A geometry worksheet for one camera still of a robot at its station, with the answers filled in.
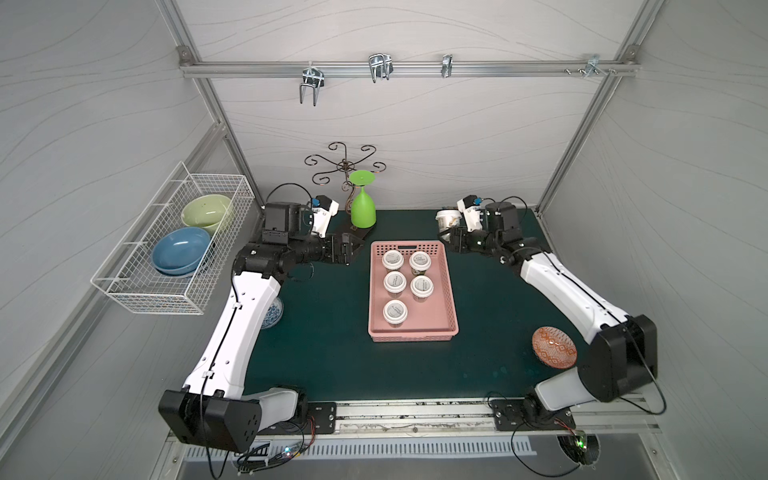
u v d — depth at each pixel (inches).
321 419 28.9
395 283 36.2
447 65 29.4
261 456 27.5
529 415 26.4
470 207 28.7
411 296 36.7
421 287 35.7
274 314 35.6
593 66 30.1
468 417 29.5
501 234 25.0
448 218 30.9
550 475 26.1
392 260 38.1
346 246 24.3
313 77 30.8
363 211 35.1
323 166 35.7
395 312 33.6
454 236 28.8
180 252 25.6
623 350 18.4
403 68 30.9
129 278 22.9
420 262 37.8
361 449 27.6
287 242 21.2
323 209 24.7
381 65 30.1
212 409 14.3
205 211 28.8
